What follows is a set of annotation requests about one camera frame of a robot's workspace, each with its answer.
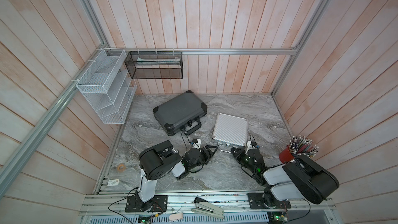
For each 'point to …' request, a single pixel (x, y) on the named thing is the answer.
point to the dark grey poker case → (181, 113)
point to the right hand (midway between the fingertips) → (230, 148)
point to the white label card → (111, 182)
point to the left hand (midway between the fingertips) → (217, 152)
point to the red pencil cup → (285, 155)
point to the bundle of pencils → (301, 145)
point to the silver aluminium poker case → (230, 131)
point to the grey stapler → (204, 207)
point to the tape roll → (121, 167)
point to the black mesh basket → (155, 65)
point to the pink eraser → (176, 216)
